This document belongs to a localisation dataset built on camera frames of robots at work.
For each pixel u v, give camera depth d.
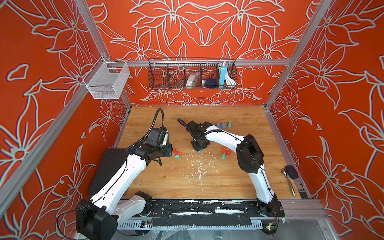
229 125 1.05
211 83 0.90
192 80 0.92
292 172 0.84
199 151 0.83
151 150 0.53
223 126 1.04
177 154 0.93
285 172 0.83
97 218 0.37
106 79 0.93
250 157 0.55
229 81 0.91
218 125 1.05
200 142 0.78
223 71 0.85
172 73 1.00
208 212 0.73
